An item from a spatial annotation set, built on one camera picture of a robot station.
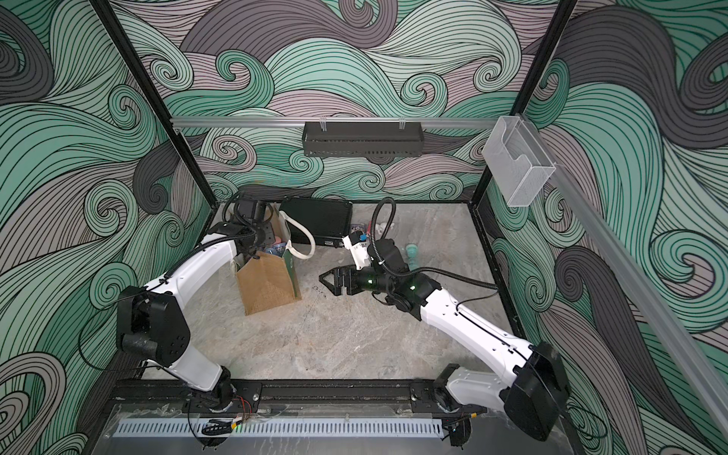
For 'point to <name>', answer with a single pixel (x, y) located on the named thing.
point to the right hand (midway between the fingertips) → (329, 278)
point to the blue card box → (358, 227)
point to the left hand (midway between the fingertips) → (265, 231)
